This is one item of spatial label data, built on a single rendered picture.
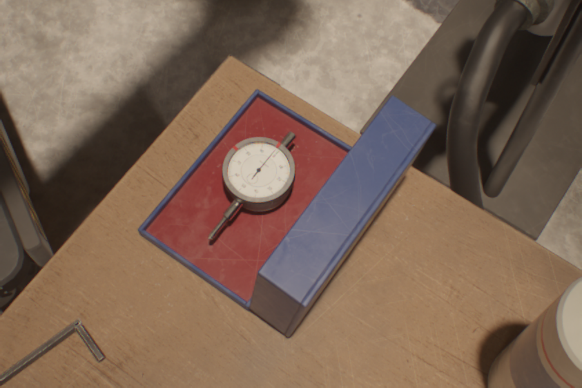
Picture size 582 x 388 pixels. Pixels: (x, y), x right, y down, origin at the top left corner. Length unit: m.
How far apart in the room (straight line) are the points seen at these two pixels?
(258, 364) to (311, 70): 0.73
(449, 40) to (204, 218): 0.75
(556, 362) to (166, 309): 0.30
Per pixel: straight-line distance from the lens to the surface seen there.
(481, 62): 0.79
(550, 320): 0.48
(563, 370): 0.49
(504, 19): 0.80
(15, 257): 0.85
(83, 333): 0.64
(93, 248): 0.67
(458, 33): 1.34
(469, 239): 0.67
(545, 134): 1.27
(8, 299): 1.13
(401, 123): 0.56
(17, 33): 1.39
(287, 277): 0.52
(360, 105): 1.25
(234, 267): 0.64
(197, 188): 0.67
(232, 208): 0.63
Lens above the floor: 1.08
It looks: 64 degrees down
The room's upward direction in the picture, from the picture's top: straight up
